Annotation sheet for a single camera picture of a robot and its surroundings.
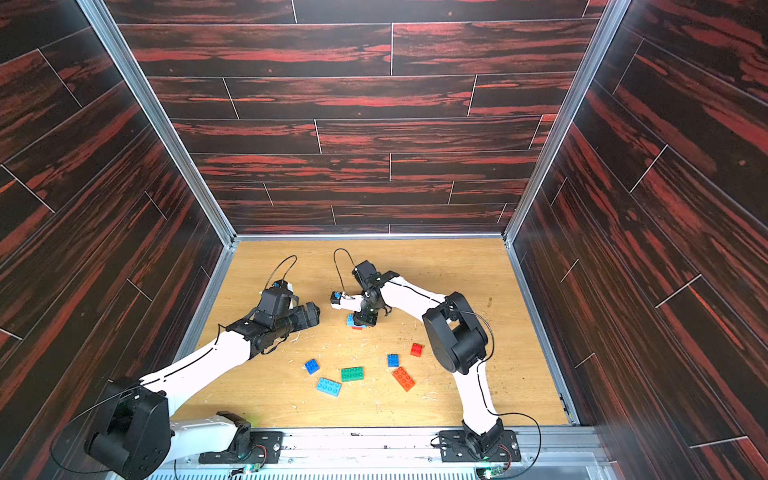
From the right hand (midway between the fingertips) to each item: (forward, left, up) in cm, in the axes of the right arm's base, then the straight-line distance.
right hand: (366, 312), depth 97 cm
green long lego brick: (-21, +2, 0) cm, 21 cm away
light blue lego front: (-24, +9, 0) cm, 26 cm away
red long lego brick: (-21, -12, 0) cm, 25 cm away
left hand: (-6, +16, +8) cm, 19 cm away
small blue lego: (-16, -9, 0) cm, 19 cm away
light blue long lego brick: (-5, +4, +3) cm, 7 cm away
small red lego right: (-13, -16, 0) cm, 20 cm away
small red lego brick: (-6, +2, 0) cm, 7 cm away
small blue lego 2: (-19, +14, 0) cm, 24 cm away
